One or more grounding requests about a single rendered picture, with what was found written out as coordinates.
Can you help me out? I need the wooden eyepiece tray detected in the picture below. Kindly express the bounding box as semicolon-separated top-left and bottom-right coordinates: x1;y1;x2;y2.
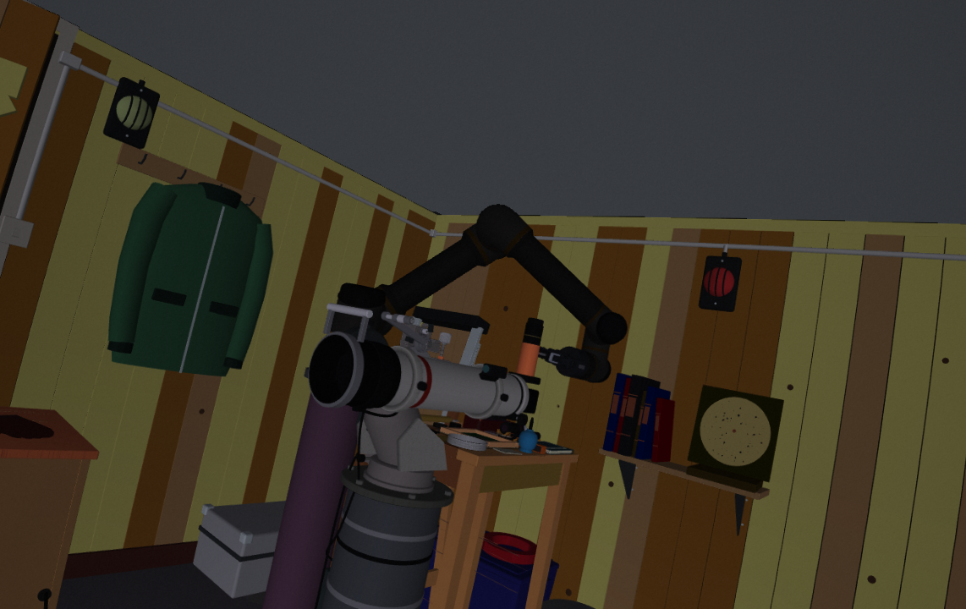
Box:
439;425;521;449

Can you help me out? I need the blue bin with red lid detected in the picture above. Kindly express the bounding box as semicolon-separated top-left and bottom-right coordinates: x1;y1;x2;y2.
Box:
425;530;560;609

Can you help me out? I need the black lamp with red lens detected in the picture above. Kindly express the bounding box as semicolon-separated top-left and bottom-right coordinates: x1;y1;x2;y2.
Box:
698;254;743;313

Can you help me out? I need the grey telescope mount head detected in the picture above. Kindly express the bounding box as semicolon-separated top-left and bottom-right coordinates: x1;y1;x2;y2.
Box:
361;404;448;491

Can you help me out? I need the purple cylindrical post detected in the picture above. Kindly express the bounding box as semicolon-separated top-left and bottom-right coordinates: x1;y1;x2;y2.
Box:
263;393;365;609

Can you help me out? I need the wooden wall shelf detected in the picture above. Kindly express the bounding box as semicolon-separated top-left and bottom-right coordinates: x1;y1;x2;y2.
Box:
598;448;771;537

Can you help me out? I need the grey junction box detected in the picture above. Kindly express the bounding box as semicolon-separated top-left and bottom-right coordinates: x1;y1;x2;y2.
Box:
0;215;34;250

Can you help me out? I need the grey ribbed telescope pier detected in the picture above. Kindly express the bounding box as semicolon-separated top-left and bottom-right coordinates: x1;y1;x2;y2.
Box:
316;468;455;609

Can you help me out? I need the black framed star chart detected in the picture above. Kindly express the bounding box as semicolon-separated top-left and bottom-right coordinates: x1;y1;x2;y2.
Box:
687;385;785;486

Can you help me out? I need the wooden cabinet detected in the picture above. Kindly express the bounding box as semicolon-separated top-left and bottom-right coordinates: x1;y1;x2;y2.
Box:
0;403;101;609

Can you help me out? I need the white finder scope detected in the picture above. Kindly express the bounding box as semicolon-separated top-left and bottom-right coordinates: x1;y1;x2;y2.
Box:
380;310;489;349

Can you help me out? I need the black book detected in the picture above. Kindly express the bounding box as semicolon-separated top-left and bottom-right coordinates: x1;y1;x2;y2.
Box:
619;374;660;458

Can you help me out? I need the grey equipment case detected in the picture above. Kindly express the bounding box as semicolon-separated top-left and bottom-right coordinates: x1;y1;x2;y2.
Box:
193;501;289;600

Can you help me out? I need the red book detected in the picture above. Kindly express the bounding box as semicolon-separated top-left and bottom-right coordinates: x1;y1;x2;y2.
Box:
652;398;677;464

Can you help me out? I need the orange and black eyepiece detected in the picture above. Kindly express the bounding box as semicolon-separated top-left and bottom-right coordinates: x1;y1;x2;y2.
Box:
518;318;545;377

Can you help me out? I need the blue book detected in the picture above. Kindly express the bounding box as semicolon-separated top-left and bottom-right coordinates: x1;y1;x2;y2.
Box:
635;387;672;461
602;373;630;453

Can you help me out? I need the grey wall conduit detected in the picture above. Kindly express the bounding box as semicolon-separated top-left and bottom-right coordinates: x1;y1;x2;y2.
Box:
0;51;966;405

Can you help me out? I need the wooden side table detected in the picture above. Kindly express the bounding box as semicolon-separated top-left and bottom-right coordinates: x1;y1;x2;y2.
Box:
428;446;579;609

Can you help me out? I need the wooden coat hook rail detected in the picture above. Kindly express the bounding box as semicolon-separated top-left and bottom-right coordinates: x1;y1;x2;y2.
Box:
117;142;281;208

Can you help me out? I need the black lamp with yellow lens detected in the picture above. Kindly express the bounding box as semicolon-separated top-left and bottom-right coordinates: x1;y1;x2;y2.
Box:
103;77;161;151

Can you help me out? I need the green jacket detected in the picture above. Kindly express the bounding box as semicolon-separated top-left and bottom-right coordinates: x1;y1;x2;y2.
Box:
107;182;274;377

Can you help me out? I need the white telescope tube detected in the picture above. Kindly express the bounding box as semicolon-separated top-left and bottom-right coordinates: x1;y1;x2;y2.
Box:
308;332;541;417

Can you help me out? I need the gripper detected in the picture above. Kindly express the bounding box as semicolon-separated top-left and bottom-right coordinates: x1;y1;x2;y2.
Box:
540;346;601;381

